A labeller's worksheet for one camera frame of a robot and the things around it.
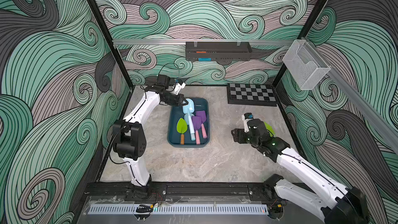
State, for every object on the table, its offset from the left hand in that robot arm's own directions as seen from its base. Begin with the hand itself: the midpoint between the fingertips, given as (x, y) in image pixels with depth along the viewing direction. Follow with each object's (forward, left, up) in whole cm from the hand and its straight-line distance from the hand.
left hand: (186, 101), depth 86 cm
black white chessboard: (+20, -46, -15) cm, 52 cm away
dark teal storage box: (+2, +8, -14) cm, 16 cm away
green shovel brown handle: (-5, +4, -19) cm, 21 cm away
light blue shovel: (-9, -1, -5) cm, 11 cm away
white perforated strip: (-48, +5, -20) cm, 52 cm away
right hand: (-15, -29, -7) cm, 33 cm away
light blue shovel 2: (-3, -1, -2) cm, 4 cm away
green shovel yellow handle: (-5, -54, -22) cm, 59 cm away
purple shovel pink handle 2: (-3, -6, -18) cm, 19 cm away
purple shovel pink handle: (+3, -9, -17) cm, 20 cm away
